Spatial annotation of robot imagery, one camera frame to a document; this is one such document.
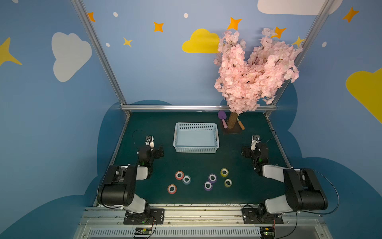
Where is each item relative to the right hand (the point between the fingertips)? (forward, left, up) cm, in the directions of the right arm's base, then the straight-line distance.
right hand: (253, 144), depth 95 cm
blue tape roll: (-24, +42, -6) cm, 48 cm away
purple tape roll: (-21, +27, -6) cm, 35 cm away
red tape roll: (-21, +46, -6) cm, 51 cm away
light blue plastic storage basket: (+8, +39, -7) cm, 41 cm away
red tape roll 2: (-29, +50, -6) cm, 58 cm away
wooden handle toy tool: (+23, +4, -6) cm, 24 cm away
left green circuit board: (-50, +61, -7) cm, 79 cm away
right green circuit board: (-46, -1, -9) cm, 47 cm away
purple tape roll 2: (-26, +29, -6) cm, 40 cm away
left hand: (-4, +65, +1) cm, 65 cm away
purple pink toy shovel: (+31, +17, -6) cm, 36 cm away
